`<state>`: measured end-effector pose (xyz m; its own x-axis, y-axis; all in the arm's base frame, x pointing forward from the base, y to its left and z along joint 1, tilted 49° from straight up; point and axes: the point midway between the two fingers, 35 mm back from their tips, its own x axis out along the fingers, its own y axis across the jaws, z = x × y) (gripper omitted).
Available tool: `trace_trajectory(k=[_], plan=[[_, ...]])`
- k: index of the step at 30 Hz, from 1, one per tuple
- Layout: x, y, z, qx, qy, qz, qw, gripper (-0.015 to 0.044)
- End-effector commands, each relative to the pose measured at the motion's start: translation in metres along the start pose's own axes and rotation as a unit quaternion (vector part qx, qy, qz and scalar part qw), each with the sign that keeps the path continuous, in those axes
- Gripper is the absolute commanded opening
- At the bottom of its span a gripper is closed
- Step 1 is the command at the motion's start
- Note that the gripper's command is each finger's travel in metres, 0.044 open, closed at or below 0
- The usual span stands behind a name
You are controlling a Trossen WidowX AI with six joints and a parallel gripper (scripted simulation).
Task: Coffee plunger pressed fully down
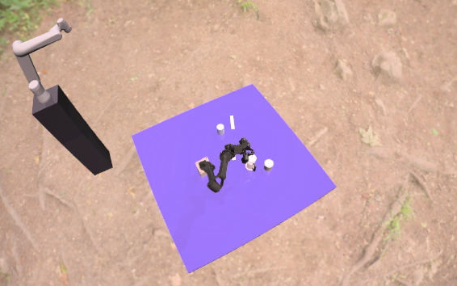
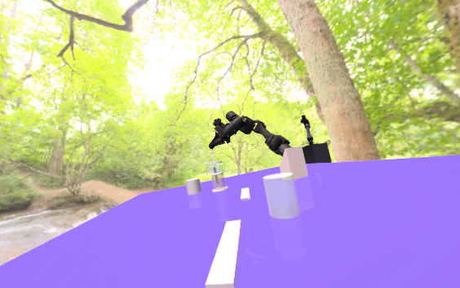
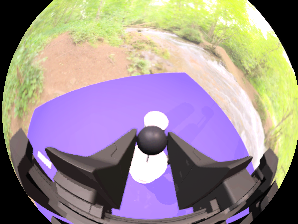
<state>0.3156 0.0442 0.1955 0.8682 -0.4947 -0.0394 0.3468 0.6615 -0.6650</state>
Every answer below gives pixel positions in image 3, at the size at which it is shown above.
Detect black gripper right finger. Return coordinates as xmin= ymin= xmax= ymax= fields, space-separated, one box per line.
xmin=166 ymin=132 xmax=253 ymax=210

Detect white cylinder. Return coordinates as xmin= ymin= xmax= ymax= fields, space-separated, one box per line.
xmin=144 ymin=111 xmax=168 ymax=132

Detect white flat bar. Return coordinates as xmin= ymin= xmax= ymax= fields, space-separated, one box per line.
xmin=37 ymin=151 xmax=52 ymax=169

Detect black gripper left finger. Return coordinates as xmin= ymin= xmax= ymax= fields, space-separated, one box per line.
xmin=45 ymin=128 xmax=137 ymax=210

